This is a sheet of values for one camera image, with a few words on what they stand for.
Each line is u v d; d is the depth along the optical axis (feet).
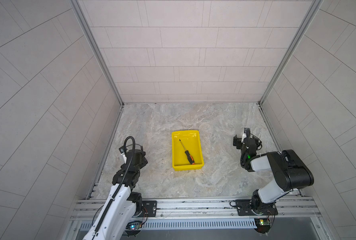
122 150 2.22
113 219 1.45
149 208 2.31
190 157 2.83
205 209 2.37
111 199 1.55
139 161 2.07
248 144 2.31
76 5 2.32
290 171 1.49
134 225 2.11
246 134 2.45
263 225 2.23
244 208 2.32
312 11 2.37
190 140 3.16
